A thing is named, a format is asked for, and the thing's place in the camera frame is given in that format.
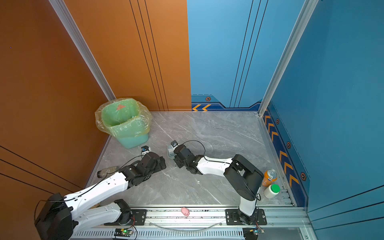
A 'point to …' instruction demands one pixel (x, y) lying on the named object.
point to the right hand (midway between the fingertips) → (177, 154)
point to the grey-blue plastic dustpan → (171, 153)
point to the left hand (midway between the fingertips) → (160, 161)
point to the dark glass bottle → (103, 173)
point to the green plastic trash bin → (122, 118)
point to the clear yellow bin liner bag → (144, 111)
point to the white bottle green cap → (271, 191)
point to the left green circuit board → (123, 232)
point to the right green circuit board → (252, 233)
